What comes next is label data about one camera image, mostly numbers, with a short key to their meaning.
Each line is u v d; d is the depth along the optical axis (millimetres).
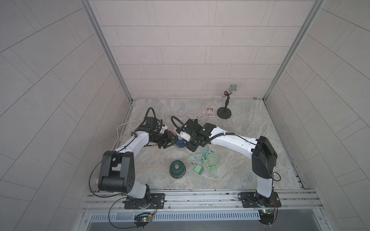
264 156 458
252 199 707
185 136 721
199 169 793
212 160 847
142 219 647
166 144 760
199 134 596
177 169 722
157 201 706
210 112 1057
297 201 712
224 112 1071
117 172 423
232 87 850
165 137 753
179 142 825
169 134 783
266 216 688
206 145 569
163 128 822
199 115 1073
